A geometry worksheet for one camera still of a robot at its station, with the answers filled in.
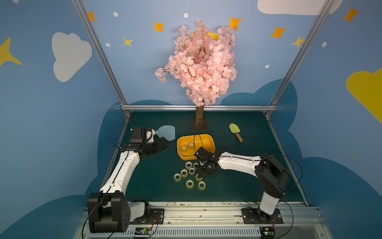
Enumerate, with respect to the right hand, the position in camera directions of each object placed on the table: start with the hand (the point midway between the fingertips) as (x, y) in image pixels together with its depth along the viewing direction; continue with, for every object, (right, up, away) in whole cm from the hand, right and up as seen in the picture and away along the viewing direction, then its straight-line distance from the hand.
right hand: (201, 171), depth 89 cm
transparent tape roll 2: (-6, +14, +13) cm, 20 cm away
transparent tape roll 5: (-15, -3, -2) cm, 15 cm away
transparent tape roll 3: (-7, -6, -4) cm, 10 cm away
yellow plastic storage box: (-9, +15, +9) cm, 19 cm away
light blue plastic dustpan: (-25, +24, +23) cm, 41 cm away
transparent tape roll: (-11, +12, +10) cm, 19 cm away
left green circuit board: (-30, -24, -17) cm, 42 cm away
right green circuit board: (+32, -26, -15) cm, 44 cm away
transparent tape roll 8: (-3, +4, +4) cm, 7 cm away
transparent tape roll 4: (0, -6, -4) cm, 8 cm away
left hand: (-22, +17, -5) cm, 28 cm away
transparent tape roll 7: (-8, +3, +4) cm, 9 cm away
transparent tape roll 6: (-6, 0, +1) cm, 6 cm away
